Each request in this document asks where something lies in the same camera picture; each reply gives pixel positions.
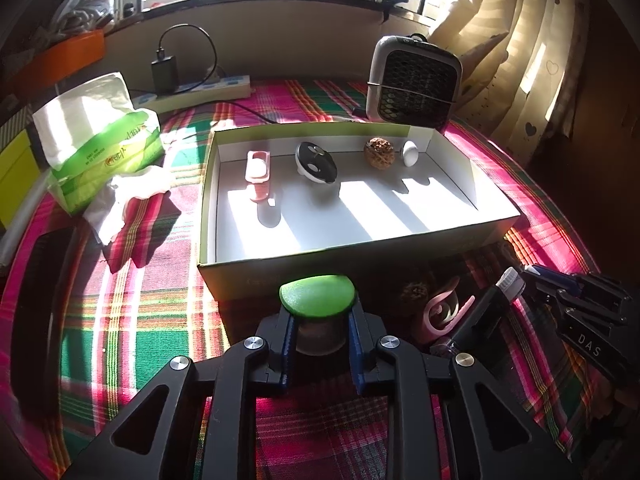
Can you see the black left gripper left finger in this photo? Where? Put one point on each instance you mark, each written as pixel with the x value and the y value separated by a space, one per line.
pixel 194 419

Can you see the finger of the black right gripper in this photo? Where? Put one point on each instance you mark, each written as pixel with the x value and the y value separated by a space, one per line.
pixel 544 281

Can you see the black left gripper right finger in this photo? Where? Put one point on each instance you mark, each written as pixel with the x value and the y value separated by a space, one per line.
pixel 443 414

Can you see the pink plastic clip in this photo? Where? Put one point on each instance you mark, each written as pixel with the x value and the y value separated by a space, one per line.
pixel 442 313

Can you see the brown walnut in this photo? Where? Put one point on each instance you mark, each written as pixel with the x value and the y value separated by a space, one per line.
pixel 415 293
pixel 379 153

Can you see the black round disc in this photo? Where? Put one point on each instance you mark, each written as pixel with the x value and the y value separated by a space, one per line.
pixel 315 164

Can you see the black flashlight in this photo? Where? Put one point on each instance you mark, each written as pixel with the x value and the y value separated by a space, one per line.
pixel 472 331

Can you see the crumpled white tissue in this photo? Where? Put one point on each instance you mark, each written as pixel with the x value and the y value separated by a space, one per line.
pixel 107 211

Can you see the green white cardboard box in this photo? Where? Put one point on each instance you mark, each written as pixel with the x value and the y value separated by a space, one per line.
pixel 367 219

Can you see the beige heart curtain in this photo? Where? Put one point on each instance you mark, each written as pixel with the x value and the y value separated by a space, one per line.
pixel 520 63

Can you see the grey desktop fan heater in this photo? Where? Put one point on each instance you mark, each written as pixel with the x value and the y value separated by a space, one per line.
pixel 412 82

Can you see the yellow green box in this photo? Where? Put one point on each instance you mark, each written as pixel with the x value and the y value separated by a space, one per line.
pixel 21 166

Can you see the green tissue pack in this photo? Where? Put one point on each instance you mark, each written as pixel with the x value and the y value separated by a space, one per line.
pixel 91 133

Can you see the white power strip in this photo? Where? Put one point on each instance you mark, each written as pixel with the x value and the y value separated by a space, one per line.
pixel 225 89

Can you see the black charger adapter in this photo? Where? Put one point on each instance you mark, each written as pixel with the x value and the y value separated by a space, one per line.
pixel 165 75

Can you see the orange box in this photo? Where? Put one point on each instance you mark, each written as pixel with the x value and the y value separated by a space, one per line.
pixel 56 63

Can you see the plastic bags pile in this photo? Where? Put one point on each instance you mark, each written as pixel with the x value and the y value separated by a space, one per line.
pixel 76 17

